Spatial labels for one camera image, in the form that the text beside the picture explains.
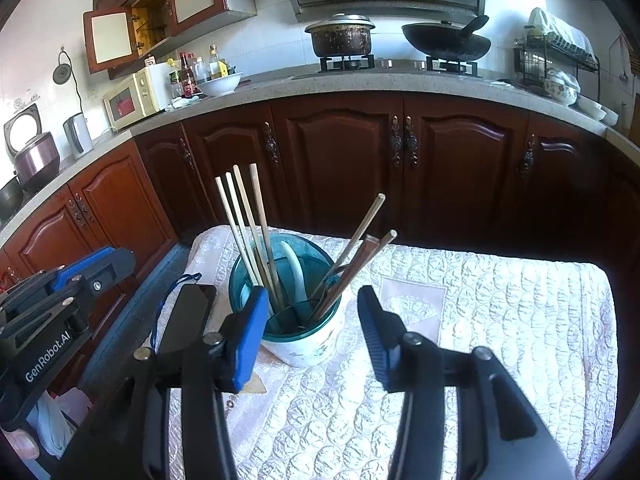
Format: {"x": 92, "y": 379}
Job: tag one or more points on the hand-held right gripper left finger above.
{"x": 247, "y": 340}

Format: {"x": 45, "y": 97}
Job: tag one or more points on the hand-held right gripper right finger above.
{"x": 375, "y": 335}

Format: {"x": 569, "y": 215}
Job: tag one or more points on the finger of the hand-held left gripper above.
{"x": 107, "y": 275}
{"x": 80, "y": 265}

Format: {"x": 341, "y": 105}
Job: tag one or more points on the white floral cup teal rim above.
{"x": 310, "y": 345}

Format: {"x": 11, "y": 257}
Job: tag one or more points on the brown chopstick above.
{"x": 361, "y": 262}
{"x": 352, "y": 262}

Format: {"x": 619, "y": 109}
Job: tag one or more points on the metal spoon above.
{"x": 330, "y": 275}

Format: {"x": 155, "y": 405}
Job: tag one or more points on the white soup spoon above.
{"x": 295, "y": 260}

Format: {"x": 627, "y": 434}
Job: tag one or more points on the dark wooden cabinet door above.
{"x": 335, "y": 160}
{"x": 125, "y": 210}
{"x": 465, "y": 170}
{"x": 230, "y": 170}
{"x": 45, "y": 240}
{"x": 165, "y": 185}
{"x": 570, "y": 185}

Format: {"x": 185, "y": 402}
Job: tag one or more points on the tan paper piece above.
{"x": 256, "y": 386}

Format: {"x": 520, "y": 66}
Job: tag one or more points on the white plastic bag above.
{"x": 55, "y": 422}

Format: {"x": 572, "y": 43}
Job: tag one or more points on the black smartphone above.
{"x": 185, "y": 315}

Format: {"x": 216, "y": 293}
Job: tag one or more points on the white quilted tablecloth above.
{"x": 450, "y": 335}

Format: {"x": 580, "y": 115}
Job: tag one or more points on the dark pan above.
{"x": 10, "y": 197}

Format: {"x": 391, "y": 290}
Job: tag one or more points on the purple rice cooker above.
{"x": 37, "y": 160}

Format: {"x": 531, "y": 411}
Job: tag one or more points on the light bamboo chopstick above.
{"x": 235, "y": 225}
{"x": 254, "y": 225}
{"x": 245, "y": 225}
{"x": 266, "y": 225}

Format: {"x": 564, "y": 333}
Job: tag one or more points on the grey electric kettle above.
{"x": 77, "y": 135}

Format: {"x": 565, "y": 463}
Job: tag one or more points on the cream microwave oven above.
{"x": 130, "y": 102}

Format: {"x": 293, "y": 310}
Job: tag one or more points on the dark sauce bottle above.
{"x": 188, "y": 80}

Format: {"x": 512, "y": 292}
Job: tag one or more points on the clear bottle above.
{"x": 201, "y": 70}

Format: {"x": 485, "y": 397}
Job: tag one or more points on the yellow oil bottle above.
{"x": 215, "y": 62}

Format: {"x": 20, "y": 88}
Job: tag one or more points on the gas stove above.
{"x": 395, "y": 66}

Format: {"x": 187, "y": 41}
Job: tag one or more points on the black wok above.
{"x": 445, "y": 45}

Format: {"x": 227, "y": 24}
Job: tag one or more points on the blackened cooking pot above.
{"x": 340, "y": 37}

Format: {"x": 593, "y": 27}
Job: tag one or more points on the floral ceramic bowl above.
{"x": 562, "y": 90}

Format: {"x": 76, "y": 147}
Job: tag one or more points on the black dish rack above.
{"x": 530, "y": 67}

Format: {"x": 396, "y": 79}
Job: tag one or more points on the small white bowl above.
{"x": 591, "y": 108}

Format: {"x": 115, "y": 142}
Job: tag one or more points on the white cloth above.
{"x": 565, "y": 32}

